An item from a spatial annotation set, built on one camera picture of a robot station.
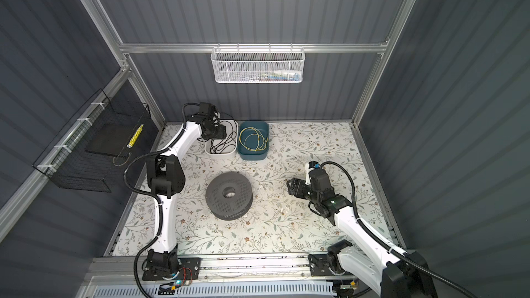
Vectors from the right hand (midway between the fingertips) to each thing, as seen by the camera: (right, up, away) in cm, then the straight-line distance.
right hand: (297, 185), depth 84 cm
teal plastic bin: (-14, +26, +29) cm, 42 cm away
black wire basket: (-76, +12, -13) cm, 78 cm away
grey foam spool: (-29, -7, +8) cm, 31 cm away
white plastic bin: (-43, +14, +19) cm, 49 cm away
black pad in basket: (-70, +19, -7) cm, 73 cm away
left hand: (-36, +22, +18) cm, 46 cm away
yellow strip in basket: (-63, +20, -6) cm, 66 cm away
